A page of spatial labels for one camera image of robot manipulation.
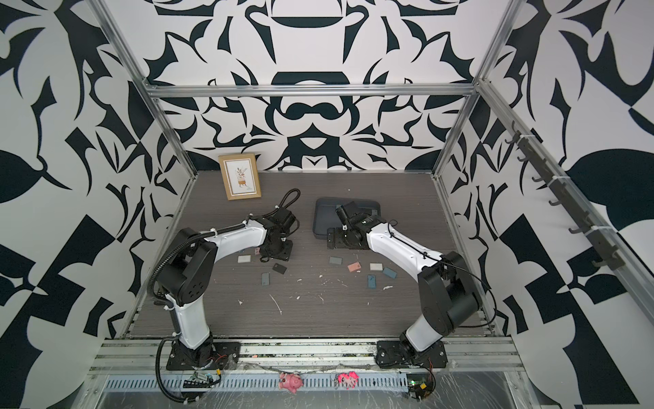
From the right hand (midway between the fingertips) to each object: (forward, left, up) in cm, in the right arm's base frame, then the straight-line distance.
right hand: (339, 237), depth 89 cm
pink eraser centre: (-7, -5, -9) cm, 12 cm away
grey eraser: (-9, -18, -9) cm, 22 cm away
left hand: (0, +22, -8) cm, 23 cm away
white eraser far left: (-5, +34, -7) cm, 35 cm away
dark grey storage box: (+13, +5, -7) cm, 15 cm away
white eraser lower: (-7, -14, -9) cm, 18 cm away
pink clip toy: (-40, -1, -8) cm, 41 cm away
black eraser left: (-7, +21, -9) cm, 24 cm away
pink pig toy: (-41, +14, -6) cm, 43 cm away
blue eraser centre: (-12, -11, -10) cm, 19 cm away
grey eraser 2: (-11, +26, -9) cm, 29 cm away
